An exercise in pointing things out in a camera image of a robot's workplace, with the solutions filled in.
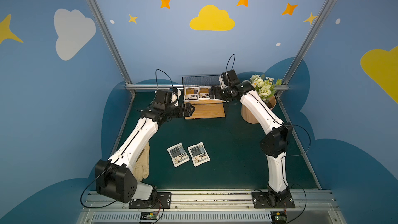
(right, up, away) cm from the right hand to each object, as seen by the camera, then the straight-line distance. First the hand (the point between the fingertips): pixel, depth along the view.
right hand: (217, 93), depth 89 cm
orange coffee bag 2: (-8, 0, +7) cm, 11 cm away
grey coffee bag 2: (-11, -36, 0) cm, 37 cm away
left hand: (-17, -8, -9) cm, 21 cm away
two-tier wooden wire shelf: (0, -9, +22) cm, 24 cm away
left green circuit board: (-34, -59, -17) cm, 71 cm away
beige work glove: (-42, -43, -5) cm, 60 cm away
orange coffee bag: (-16, 0, +7) cm, 17 cm away
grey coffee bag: (-23, -36, 0) cm, 43 cm away
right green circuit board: (+28, -61, -16) cm, 69 cm away
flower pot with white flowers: (+24, +2, -8) cm, 26 cm away
